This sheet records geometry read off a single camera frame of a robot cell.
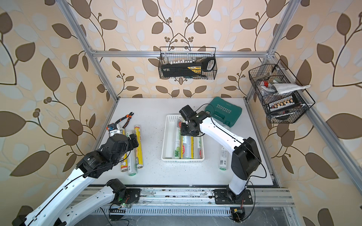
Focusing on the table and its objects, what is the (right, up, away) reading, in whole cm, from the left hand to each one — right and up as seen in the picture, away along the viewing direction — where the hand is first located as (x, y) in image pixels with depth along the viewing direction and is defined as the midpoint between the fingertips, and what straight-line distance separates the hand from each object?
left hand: (129, 137), depth 72 cm
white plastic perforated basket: (+17, -9, +23) cm, 30 cm away
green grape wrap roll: (+24, -5, +21) cm, 32 cm away
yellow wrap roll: (0, -12, +15) cm, 19 cm away
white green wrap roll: (+38, -9, +17) cm, 43 cm away
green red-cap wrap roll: (+30, -6, +4) cm, 31 cm away
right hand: (+29, +1, +12) cm, 31 cm away
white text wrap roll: (+52, -15, +12) cm, 56 cm away
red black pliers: (-15, +10, +36) cm, 41 cm away
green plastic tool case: (+56, +16, +36) cm, 69 cm away
